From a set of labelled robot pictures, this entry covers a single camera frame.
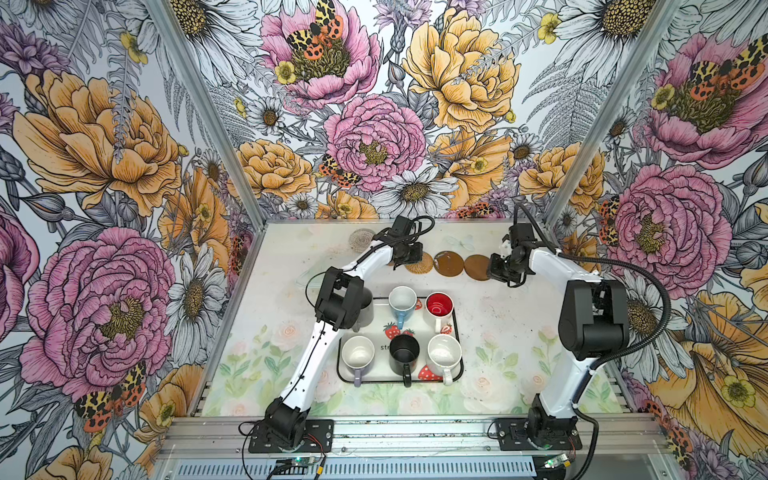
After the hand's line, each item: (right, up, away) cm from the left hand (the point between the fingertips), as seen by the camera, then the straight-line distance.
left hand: (420, 262), depth 108 cm
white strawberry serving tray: (-2, -18, -15) cm, 24 cm away
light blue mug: (-7, -11, -14) cm, 19 cm away
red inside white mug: (+5, -13, -14) cm, 20 cm away
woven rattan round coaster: (0, -2, 0) cm, 2 cm away
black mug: (-7, -24, -24) cm, 34 cm away
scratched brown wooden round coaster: (+10, 0, +2) cm, 11 cm away
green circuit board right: (+29, -45, -37) cm, 65 cm away
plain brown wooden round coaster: (+21, -2, +1) cm, 21 cm away
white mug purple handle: (-20, -25, -22) cm, 38 cm away
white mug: (+5, -25, -21) cm, 33 cm away
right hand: (+21, -5, -12) cm, 25 cm away
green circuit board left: (-31, -45, -37) cm, 66 cm away
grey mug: (-18, -14, -18) cm, 29 cm away
